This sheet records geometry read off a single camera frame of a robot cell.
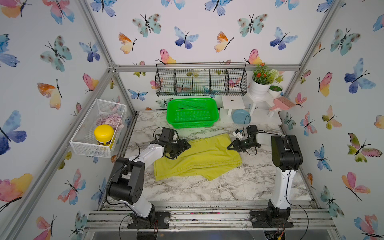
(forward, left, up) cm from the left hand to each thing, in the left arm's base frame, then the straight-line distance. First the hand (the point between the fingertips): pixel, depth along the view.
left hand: (188, 147), depth 91 cm
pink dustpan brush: (+29, -65, +8) cm, 72 cm away
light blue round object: (+32, -38, -8) cm, 50 cm away
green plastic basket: (+38, -2, -9) cm, 39 cm away
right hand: (+4, -27, -7) cm, 28 cm away
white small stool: (+32, -29, +6) cm, 44 cm away
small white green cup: (+34, -58, +15) cm, 69 cm away
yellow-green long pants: (-3, -13, -7) cm, 15 cm away
